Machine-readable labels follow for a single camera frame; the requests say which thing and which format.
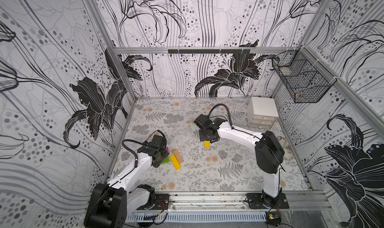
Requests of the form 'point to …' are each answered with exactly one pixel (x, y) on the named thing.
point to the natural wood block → (179, 157)
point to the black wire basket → (307, 79)
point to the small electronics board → (273, 218)
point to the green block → (165, 160)
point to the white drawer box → (262, 112)
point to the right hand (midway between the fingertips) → (206, 135)
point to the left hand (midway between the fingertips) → (166, 158)
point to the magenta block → (167, 148)
